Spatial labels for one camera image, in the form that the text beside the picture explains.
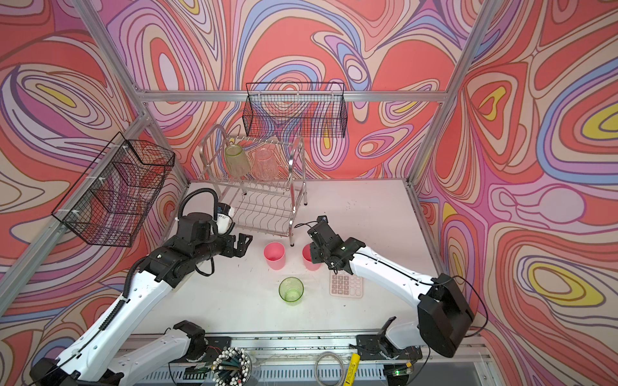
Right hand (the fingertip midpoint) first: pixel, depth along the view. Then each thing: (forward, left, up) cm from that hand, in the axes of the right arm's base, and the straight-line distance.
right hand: (321, 254), depth 84 cm
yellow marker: (-34, -7, -8) cm, 36 cm away
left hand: (+1, +25, +13) cm, 28 cm away
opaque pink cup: (+3, +18, -6) cm, 19 cm away
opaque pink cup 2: (0, +5, 0) cm, 5 cm away
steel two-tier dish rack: (+26, +26, -5) cm, 37 cm away
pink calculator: (-8, -9, -9) cm, 15 cm away
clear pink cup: (+20, +17, +25) cm, 37 cm away
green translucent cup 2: (-10, +11, -8) cm, 17 cm away
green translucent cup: (+27, +29, +20) cm, 45 cm away
